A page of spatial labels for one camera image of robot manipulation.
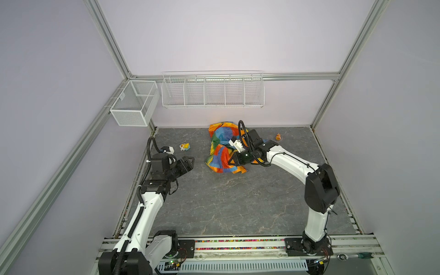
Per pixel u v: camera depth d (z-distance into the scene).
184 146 1.06
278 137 1.12
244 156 0.75
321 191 0.49
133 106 0.97
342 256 0.70
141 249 0.41
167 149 0.73
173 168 0.69
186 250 0.74
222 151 0.89
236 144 0.81
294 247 0.74
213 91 1.08
